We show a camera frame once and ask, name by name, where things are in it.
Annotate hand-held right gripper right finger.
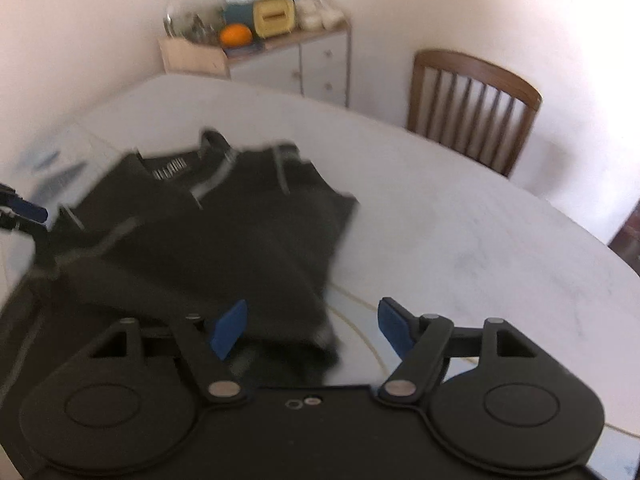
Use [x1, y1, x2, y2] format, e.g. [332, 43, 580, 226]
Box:
[376, 297, 539, 405]

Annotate cardboard box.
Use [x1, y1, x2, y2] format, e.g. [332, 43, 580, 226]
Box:
[159, 35, 231, 78]

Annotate teal container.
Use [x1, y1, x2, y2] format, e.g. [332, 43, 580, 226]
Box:
[222, 2, 258, 28]

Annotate blue plate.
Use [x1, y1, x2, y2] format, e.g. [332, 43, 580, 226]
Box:
[225, 40, 265, 58]

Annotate dark grey shirt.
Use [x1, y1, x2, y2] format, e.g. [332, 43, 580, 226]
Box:
[0, 130, 361, 411]

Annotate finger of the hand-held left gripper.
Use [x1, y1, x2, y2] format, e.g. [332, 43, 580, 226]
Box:
[0, 215, 58, 279]
[0, 185, 49, 223]

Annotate orange fruit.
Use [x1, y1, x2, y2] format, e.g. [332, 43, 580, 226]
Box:
[220, 24, 252, 47]

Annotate wooden slat-back chair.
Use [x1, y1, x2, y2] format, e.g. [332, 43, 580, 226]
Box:
[406, 49, 543, 178]

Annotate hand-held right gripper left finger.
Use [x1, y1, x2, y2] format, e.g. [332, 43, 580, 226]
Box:
[89, 299, 249, 403]

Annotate white drawer dresser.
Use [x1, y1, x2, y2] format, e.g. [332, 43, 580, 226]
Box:
[227, 20, 352, 108]

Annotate white cups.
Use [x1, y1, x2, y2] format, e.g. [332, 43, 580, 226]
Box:
[296, 0, 346, 31]

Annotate yellow container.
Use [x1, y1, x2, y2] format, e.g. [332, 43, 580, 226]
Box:
[252, 0, 297, 38]

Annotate white printed tablecloth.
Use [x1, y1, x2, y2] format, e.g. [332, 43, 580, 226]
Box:
[0, 74, 640, 480]

